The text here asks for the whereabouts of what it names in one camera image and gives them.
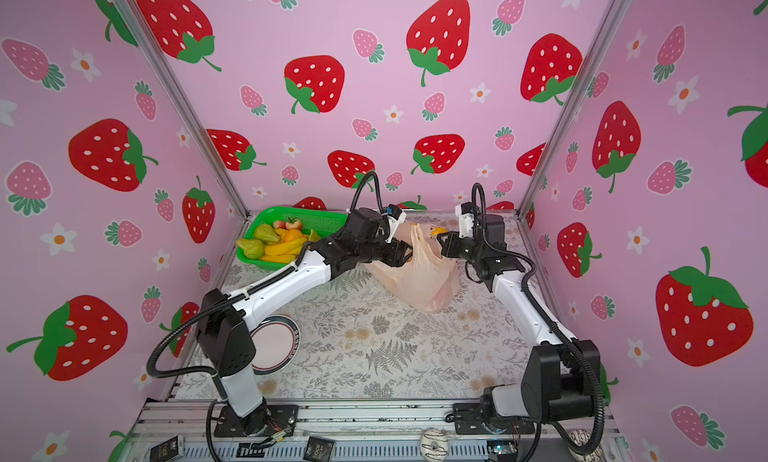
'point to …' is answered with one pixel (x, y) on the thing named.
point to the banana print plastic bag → (427, 282)
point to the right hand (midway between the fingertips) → (437, 235)
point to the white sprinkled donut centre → (434, 444)
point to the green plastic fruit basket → (310, 219)
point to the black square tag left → (165, 450)
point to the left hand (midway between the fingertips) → (409, 245)
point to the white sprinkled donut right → (579, 438)
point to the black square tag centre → (319, 449)
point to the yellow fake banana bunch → (284, 251)
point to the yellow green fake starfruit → (253, 248)
